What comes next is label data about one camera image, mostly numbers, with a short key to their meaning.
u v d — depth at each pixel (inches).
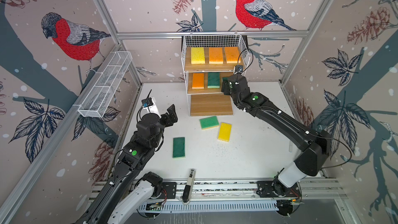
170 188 29.3
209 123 38.5
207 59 29.1
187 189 27.5
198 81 34.5
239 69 25.3
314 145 16.6
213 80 34.3
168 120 23.6
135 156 18.0
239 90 22.2
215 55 29.3
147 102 21.7
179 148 33.8
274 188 25.9
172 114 24.1
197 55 29.4
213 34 34.5
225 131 37.1
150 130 18.7
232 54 29.5
